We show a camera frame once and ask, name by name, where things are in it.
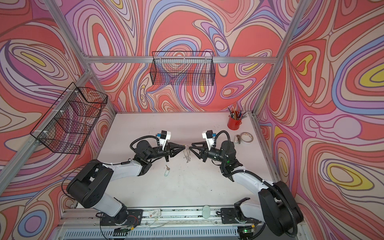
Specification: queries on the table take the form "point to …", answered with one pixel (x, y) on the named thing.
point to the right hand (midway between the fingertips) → (192, 149)
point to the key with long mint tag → (166, 172)
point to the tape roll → (247, 137)
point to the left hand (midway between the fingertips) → (185, 149)
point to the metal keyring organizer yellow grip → (187, 153)
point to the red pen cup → (233, 124)
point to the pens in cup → (238, 115)
